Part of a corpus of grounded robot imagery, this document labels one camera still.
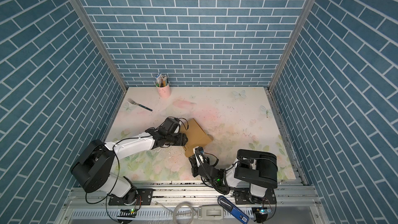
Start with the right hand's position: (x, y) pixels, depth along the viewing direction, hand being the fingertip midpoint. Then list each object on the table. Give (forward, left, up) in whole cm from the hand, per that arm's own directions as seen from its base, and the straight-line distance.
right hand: (188, 158), depth 82 cm
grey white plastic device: (-23, -14, -2) cm, 27 cm away
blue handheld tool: (-23, -28, 0) cm, 36 cm away
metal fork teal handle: (+38, +47, -2) cm, 61 cm away
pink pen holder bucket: (+45, +24, +4) cm, 51 cm away
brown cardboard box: (+12, -3, +1) cm, 13 cm away
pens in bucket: (+47, +25, +13) cm, 54 cm away
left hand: (+10, +4, 0) cm, 11 cm away
